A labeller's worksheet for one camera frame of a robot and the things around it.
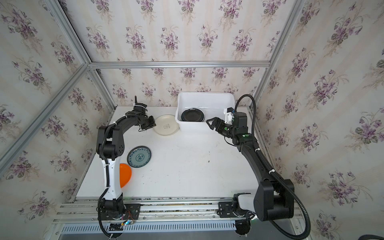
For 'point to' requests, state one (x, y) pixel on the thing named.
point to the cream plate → (166, 125)
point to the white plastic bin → (212, 104)
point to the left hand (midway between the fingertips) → (155, 123)
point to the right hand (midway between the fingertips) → (210, 124)
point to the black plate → (192, 115)
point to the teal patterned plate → (138, 156)
